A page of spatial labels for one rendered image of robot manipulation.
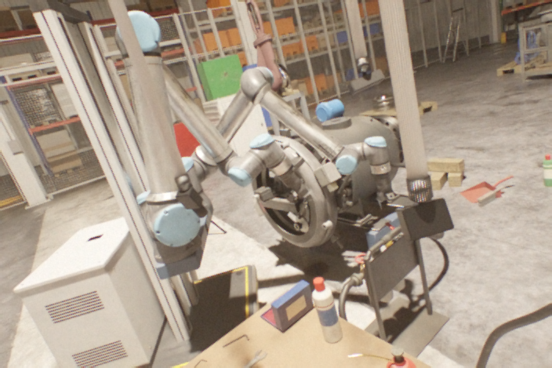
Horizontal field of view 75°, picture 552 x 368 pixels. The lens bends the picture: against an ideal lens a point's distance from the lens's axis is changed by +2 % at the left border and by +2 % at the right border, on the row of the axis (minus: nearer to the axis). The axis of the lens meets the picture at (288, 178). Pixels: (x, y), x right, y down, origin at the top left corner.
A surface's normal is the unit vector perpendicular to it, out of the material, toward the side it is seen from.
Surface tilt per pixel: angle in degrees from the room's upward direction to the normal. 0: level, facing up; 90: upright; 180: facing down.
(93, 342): 90
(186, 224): 95
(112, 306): 90
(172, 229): 95
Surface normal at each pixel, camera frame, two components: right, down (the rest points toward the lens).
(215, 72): 0.53, 0.12
